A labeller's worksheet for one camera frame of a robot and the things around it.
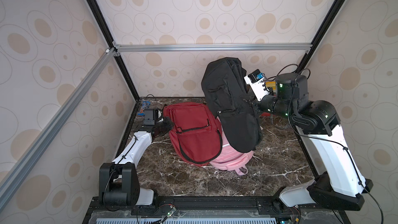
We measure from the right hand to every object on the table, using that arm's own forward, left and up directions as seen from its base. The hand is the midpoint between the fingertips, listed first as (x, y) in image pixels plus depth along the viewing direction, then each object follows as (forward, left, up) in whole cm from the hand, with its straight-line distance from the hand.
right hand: (240, 99), depth 57 cm
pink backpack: (-5, 0, -41) cm, 42 cm away
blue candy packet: (+35, +60, -42) cm, 81 cm away
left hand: (+10, +29, -28) cm, 41 cm away
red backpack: (+7, +20, -36) cm, 41 cm away
